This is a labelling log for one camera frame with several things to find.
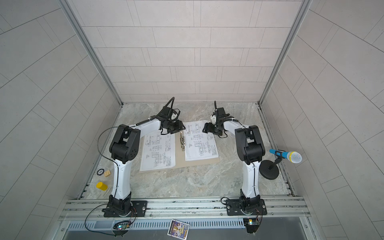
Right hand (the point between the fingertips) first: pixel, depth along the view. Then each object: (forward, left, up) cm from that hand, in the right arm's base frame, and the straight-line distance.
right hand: (207, 130), depth 100 cm
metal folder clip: (-8, +17, +1) cm, 19 cm away
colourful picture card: (-52, +18, 0) cm, 55 cm away
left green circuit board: (-50, +42, +3) cm, 65 cm away
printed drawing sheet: (-10, +7, 0) cm, 12 cm away
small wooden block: (-26, +58, +2) cm, 63 cm away
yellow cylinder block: (-33, +56, +5) cm, 65 cm away
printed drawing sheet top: (-14, +32, 0) cm, 34 cm away
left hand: (+3, +14, +3) cm, 14 cm away
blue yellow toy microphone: (-32, -33, +22) cm, 51 cm away
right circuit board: (-52, -16, -3) cm, 55 cm away
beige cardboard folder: (-17, +18, -1) cm, 25 cm away
